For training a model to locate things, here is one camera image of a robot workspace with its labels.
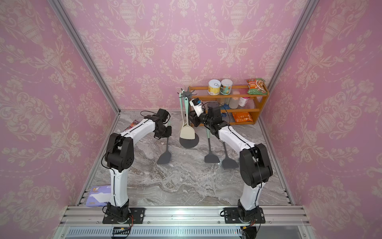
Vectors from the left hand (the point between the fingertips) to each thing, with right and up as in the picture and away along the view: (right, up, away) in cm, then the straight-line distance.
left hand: (169, 135), depth 100 cm
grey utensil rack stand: (+13, -6, +3) cm, 15 cm away
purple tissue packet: (-32, -29, -25) cm, 50 cm away
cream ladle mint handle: (+9, +17, -21) cm, 28 cm away
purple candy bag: (-28, +8, +10) cm, 31 cm away
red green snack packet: (+55, +30, -11) cm, 63 cm away
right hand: (+13, +14, -15) cm, 24 cm away
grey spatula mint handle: (-1, -14, -8) cm, 16 cm away
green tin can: (+35, +30, -13) cm, 48 cm away
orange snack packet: (+53, +13, +12) cm, 56 cm away
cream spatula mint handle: (+12, +3, -11) cm, 17 cm away
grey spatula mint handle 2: (+27, -14, -6) cm, 31 cm away
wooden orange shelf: (+47, +18, +2) cm, 51 cm away
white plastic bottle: (+43, +22, -1) cm, 49 cm away
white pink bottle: (+50, +23, -1) cm, 55 cm away
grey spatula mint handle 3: (+38, -17, -8) cm, 42 cm away
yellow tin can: (+28, +30, -13) cm, 43 cm away
